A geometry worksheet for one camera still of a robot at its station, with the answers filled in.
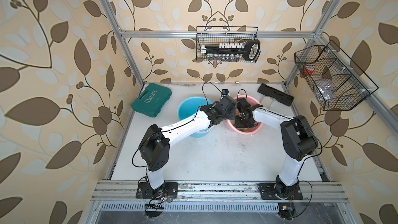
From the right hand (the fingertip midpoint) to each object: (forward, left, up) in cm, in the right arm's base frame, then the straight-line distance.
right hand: (240, 124), depth 97 cm
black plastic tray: (+20, -35, 0) cm, 40 cm away
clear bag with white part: (+16, -21, +1) cm, 26 cm away
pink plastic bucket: (-9, +9, +17) cm, 21 cm away
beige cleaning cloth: (-5, 0, +4) cm, 6 cm away
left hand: (-1, +8, +18) cm, 20 cm away
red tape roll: (+19, -38, +27) cm, 51 cm away
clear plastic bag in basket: (-2, -36, +31) cm, 47 cm away
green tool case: (+19, +59, +4) cm, 62 cm away
